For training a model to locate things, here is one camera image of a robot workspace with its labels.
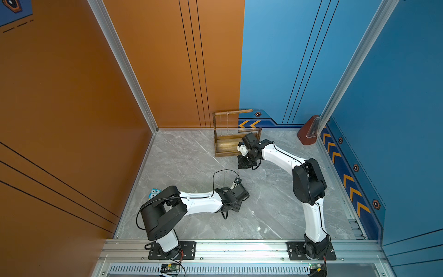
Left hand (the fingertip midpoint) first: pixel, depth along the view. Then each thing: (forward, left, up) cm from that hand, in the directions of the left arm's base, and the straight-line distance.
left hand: (236, 199), depth 89 cm
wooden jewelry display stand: (+45, +5, +2) cm, 45 cm away
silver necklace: (+40, +5, +16) cm, 43 cm away
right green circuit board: (-27, -33, -2) cm, 43 cm away
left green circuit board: (-29, +29, -2) cm, 41 cm away
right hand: (+17, -1, +6) cm, 18 cm away
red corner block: (+39, -45, +9) cm, 61 cm away
